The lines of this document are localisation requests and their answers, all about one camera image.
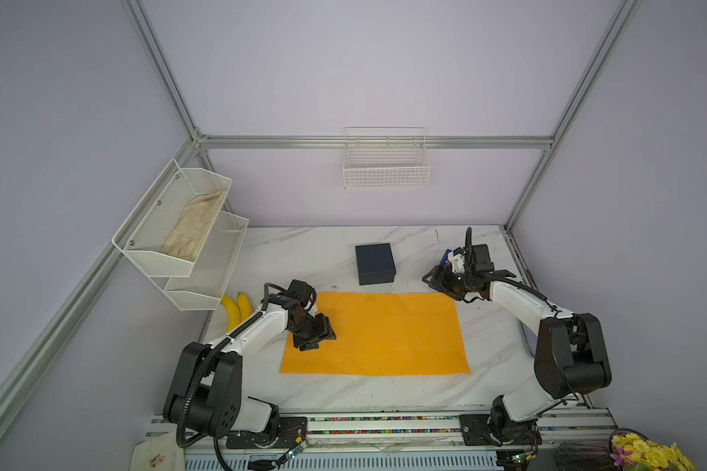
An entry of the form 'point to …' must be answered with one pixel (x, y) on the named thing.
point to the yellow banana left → (234, 312)
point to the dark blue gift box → (375, 264)
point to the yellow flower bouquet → (636, 453)
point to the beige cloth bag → (160, 453)
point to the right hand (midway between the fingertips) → (429, 280)
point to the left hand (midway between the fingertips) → (327, 341)
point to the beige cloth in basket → (191, 227)
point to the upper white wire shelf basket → (165, 234)
